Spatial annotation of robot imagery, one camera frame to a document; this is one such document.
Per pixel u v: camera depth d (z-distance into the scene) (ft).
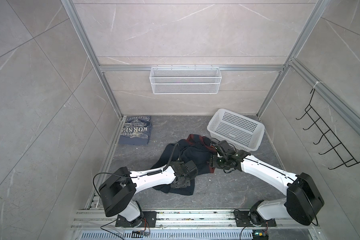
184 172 2.00
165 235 2.29
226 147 2.18
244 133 3.54
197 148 3.18
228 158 2.08
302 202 1.32
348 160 1.91
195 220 2.44
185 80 3.30
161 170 1.73
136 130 3.51
